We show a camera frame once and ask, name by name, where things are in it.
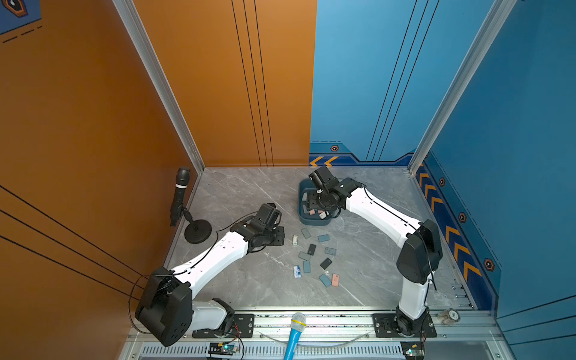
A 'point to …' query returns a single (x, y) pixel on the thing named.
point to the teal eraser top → (323, 238)
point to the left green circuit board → (223, 349)
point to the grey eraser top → (305, 232)
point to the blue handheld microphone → (298, 324)
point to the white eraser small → (295, 241)
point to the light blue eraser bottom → (325, 280)
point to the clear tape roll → (449, 316)
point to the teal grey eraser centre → (330, 250)
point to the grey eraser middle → (304, 256)
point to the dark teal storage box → (310, 217)
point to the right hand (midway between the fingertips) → (313, 202)
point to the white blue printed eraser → (297, 271)
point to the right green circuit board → (414, 348)
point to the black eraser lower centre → (325, 263)
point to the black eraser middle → (312, 248)
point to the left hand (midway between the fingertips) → (282, 232)
